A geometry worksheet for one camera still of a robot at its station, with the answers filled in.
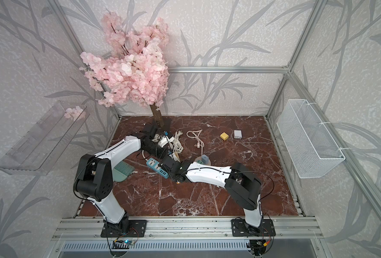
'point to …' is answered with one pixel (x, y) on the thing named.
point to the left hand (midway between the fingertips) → (171, 156)
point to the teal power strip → (154, 164)
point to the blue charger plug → (204, 158)
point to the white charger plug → (237, 134)
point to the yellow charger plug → (224, 136)
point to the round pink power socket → (199, 158)
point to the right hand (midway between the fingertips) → (175, 167)
